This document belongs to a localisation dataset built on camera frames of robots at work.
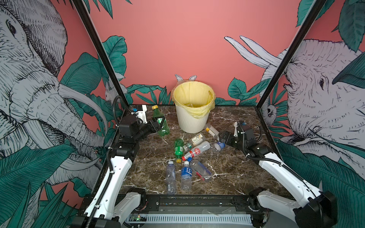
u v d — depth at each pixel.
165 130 0.69
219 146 0.91
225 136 0.72
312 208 0.38
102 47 0.86
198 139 0.93
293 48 0.84
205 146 0.91
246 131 0.58
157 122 0.67
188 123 0.93
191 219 0.70
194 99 1.06
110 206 0.39
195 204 0.76
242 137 0.59
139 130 0.57
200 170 0.86
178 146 0.91
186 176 0.82
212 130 1.03
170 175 0.84
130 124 0.51
